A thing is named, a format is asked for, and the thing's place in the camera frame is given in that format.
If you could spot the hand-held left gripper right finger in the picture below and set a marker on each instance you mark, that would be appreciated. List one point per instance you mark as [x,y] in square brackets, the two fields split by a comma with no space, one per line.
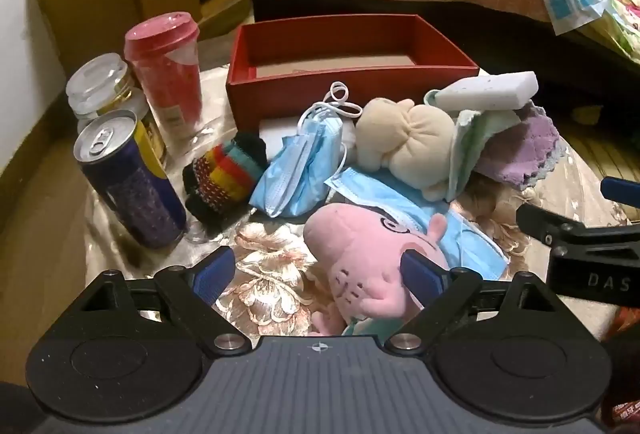
[421,278]

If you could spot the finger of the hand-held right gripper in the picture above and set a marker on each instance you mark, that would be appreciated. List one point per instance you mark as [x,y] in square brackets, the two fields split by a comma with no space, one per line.
[622,189]
[555,225]

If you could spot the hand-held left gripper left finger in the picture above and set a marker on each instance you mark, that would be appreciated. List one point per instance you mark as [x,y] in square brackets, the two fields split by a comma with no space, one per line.
[214,275]

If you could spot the pink pig plush toy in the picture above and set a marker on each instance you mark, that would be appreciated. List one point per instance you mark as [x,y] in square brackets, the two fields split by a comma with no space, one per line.
[360,259]

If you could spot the pale green towel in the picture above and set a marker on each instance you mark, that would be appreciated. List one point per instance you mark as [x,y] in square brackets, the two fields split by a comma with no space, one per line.
[467,139]

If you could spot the red cardboard box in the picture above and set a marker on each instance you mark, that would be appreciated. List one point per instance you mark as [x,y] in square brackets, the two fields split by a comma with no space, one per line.
[345,64]

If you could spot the floral tablecloth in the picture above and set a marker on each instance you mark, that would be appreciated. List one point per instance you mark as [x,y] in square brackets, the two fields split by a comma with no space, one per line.
[265,274]

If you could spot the flat blue face mask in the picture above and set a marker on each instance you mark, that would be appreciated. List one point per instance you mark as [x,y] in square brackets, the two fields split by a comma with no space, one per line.
[400,209]

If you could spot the purple cloth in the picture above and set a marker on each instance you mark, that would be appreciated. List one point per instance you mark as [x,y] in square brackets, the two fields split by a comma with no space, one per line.
[520,149]

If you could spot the striped black knitted glove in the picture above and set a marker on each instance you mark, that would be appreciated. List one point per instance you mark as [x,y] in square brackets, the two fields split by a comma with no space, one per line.
[225,176]

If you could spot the blue drink can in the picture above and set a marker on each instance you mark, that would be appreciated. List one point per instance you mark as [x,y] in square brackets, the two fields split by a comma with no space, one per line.
[132,184]

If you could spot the crumpled blue face mask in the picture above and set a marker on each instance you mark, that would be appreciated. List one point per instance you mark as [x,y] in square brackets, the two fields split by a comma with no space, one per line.
[295,169]

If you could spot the beige plush toy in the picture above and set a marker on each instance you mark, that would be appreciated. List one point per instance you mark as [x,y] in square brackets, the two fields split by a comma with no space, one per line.
[400,134]

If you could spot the white sponge block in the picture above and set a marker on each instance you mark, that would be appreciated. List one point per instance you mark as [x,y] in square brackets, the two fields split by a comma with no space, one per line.
[487,92]

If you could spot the red plastic tumbler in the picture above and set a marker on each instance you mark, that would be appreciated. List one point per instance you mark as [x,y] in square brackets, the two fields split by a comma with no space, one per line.
[167,69]

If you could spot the glass jar with clear lid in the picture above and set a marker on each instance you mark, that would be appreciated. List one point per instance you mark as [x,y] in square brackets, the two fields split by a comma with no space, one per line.
[107,87]

